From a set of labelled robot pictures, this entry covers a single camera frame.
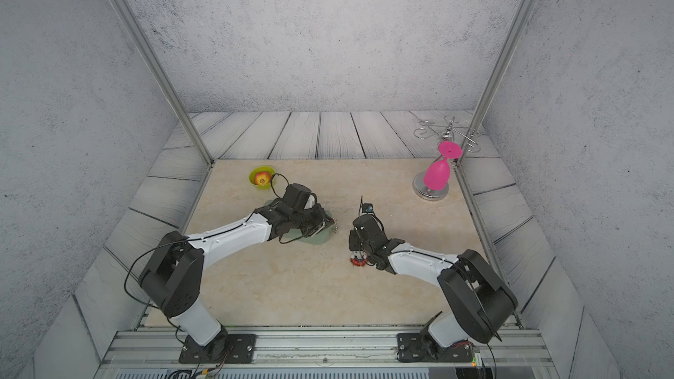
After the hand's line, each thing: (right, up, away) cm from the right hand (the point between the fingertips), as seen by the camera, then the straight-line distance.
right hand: (355, 232), depth 90 cm
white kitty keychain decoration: (+1, -8, -2) cm, 8 cm away
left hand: (-5, +4, -5) cm, 8 cm away
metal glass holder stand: (+32, +35, -1) cm, 48 cm away
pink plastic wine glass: (+30, +19, +6) cm, 36 cm away
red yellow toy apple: (-37, +18, +18) cm, 45 cm away
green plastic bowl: (-40, +22, +23) cm, 52 cm away
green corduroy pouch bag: (-12, 0, -9) cm, 15 cm away
